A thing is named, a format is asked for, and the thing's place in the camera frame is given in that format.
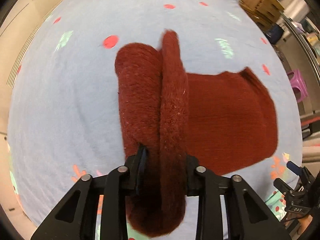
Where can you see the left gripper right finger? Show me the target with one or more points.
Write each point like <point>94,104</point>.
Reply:
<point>228,207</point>

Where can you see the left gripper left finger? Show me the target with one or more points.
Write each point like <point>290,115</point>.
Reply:
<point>75,215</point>

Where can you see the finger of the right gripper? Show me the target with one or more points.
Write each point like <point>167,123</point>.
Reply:
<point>283,187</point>
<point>297,170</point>

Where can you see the dark red knit sweater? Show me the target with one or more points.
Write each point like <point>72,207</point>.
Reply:
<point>227,121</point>

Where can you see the person's right hand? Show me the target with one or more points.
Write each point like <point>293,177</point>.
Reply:
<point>304,223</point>

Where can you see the purple plastic stool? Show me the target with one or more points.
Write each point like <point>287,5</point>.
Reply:
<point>298,85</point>

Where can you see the blue patterned bed sheet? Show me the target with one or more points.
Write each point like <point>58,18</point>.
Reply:
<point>64,116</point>

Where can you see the grey desk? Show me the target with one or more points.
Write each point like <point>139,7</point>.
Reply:
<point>308,49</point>

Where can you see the dark blue hanging bag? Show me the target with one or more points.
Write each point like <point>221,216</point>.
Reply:
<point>274,34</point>

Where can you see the wooden drawer cabinet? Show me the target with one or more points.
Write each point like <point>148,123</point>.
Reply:
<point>264,13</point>

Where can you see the white wardrobe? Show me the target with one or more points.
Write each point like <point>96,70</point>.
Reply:
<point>19,19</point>

